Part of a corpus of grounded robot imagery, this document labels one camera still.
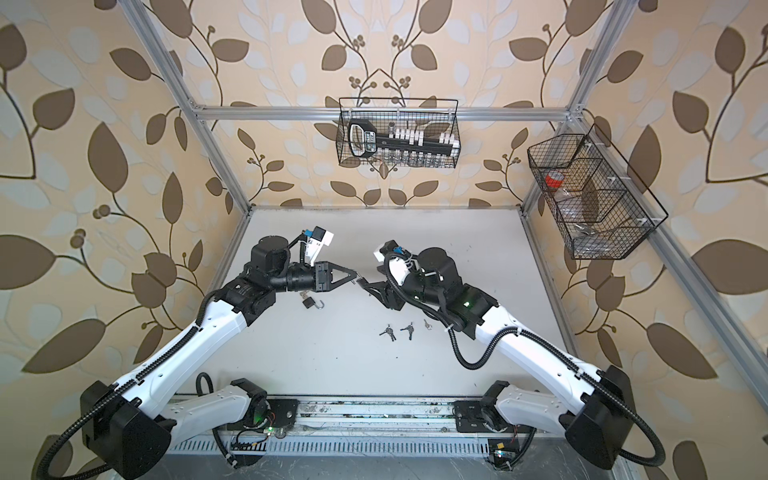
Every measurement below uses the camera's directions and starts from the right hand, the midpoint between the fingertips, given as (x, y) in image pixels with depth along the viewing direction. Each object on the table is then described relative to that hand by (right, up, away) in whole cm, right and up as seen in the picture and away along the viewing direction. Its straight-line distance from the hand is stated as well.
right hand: (375, 278), depth 69 cm
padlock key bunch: (+9, -18, +20) cm, 28 cm away
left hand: (-4, +1, -2) cm, 5 cm away
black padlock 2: (-23, -11, +25) cm, 36 cm away
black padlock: (-3, -1, +1) cm, 3 cm away
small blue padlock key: (+15, -17, +20) cm, 30 cm away
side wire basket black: (+56, +17, +4) cm, 59 cm away
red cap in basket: (+52, +27, +18) cm, 61 cm away
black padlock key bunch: (+3, -18, +20) cm, 27 cm away
